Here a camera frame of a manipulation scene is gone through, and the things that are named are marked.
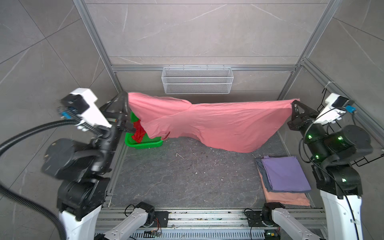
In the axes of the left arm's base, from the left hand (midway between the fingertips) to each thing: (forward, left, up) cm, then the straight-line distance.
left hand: (125, 89), depth 39 cm
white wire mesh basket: (+56, -23, -34) cm, 69 cm away
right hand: (+4, -52, -9) cm, 53 cm away
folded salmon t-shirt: (-15, -68, -61) cm, 92 cm away
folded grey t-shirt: (-2, -58, -58) cm, 82 cm away
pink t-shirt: (+12, -39, -32) cm, 52 cm away
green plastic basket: (+23, +13, -59) cm, 65 cm away
